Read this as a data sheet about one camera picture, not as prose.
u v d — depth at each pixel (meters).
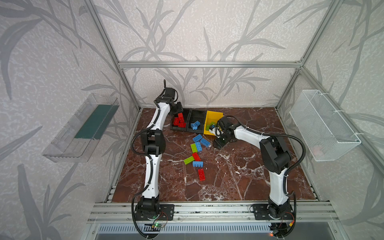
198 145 0.97
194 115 1.08
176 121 1.08
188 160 0.91
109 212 0.76
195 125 1.03
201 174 0.85
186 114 1.05
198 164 0.89
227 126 0.78
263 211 0.73
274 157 0.53
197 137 1.01
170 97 0.84
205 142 0.99
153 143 0.65
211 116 1.12
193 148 0.96
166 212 0.73
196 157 0.92
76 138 0.64
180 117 1.07
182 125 1.08
